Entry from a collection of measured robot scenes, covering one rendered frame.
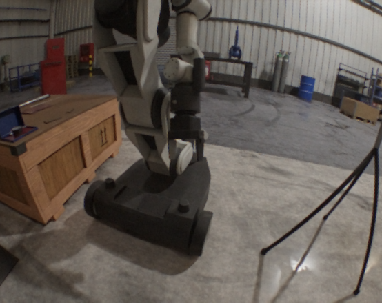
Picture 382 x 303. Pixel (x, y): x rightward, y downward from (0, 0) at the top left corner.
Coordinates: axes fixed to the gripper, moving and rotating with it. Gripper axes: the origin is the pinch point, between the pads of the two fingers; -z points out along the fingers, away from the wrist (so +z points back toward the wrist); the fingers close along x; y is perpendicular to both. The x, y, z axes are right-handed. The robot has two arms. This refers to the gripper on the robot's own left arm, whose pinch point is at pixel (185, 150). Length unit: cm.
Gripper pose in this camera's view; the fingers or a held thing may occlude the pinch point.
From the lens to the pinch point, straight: 57.6
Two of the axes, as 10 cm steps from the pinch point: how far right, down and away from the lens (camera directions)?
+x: 7.6, 0.3, -6.5
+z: 0.0, -10.0, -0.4
